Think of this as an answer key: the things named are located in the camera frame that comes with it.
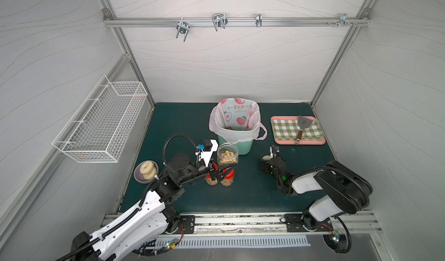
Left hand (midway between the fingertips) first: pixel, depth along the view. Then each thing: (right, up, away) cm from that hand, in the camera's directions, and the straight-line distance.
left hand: (231, 158), depth 63 cm
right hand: (+21, -7, +31) cm, 38 cm away
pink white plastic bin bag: (+3, +14, +31) cm, 34 cm away
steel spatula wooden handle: (+47, +12, +45) cm, 66 cm away
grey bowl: (-41, -11, +19) cm, 46 cm away
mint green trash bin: (+8, -1, +28) cm, 29 cm away
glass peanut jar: (-1, +1, +2) cm, 3 cm away
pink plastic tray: (+43, +1, +37) cm, 57 cm away
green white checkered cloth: (+38, +8, +44) cm, 59 cm away
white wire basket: (-53, +11, +6) cm, 55 cm away
